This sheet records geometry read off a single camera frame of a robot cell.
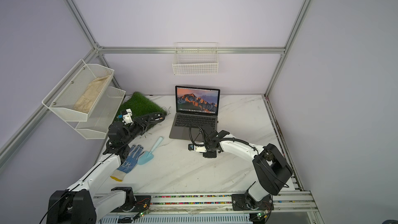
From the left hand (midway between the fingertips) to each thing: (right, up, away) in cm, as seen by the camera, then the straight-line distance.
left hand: (152, 117), depth 80 cm
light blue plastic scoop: (-6, -24, +10) cm, 26 cm away
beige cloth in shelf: (-32, +9, -3) cm, 34 cm away
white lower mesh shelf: (-36, +1, +15) cm, 39 cm away
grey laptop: (+21, +6, +26) cm, 34 cm away
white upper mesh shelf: (-37, +10, -4) cm, 38 cm away
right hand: (+30, -20, +9) cm, 37 cm away
